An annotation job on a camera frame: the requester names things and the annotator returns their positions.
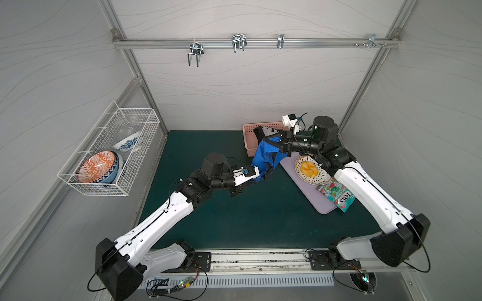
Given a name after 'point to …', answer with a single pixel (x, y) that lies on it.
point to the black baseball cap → (262, 132)
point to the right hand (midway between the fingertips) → (262, 139)
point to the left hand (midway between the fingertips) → (254, 177)
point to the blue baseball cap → (265, 158)
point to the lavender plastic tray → (307, 190)
